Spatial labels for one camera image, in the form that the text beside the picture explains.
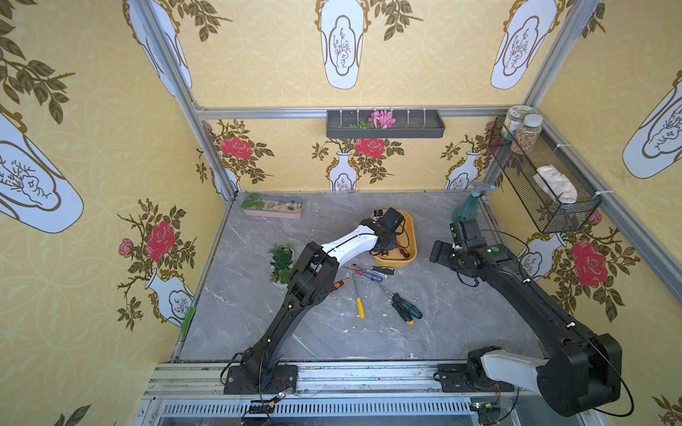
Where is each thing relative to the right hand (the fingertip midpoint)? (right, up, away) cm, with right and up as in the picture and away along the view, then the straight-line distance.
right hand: (448, 254), depth 84 cm
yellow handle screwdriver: (-28, -17, +3) cm, 33 cm away
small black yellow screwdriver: (-20, -7, +10) cm, 24 cm away
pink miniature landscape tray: (-64, +17, +29) cm, 72 cm away
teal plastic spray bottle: (+16, +16, +20) cm, 30 cm away
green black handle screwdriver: (-12, -17, +1) cm, 21 cm away
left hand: (-19, +3, +18) cm, 26 cm away
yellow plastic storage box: (-9, 0, +16) cm, 18 cm away
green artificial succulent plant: (-54, -4, +6) cm, 55 cm away
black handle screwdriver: (-14, -19, 0) cm, 24 cm away
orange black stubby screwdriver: (-36, -12, +7) cm, 38 cm away
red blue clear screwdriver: (-24, -9, +10) cm, 27 cm away
